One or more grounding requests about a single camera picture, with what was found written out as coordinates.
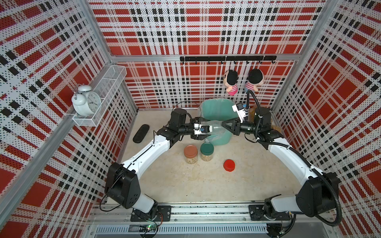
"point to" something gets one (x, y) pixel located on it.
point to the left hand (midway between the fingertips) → (209, 124)
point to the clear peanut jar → (217, 128)
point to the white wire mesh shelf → (104, 92)
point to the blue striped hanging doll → (255, 78)
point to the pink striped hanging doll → (230, 80)
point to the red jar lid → (229, 165)
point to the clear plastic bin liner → (216, 110)
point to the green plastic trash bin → (218, 110)
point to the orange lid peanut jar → (190, 152)
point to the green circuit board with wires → (148, 228)
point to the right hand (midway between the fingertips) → (223, 124)
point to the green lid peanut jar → (207, 149)
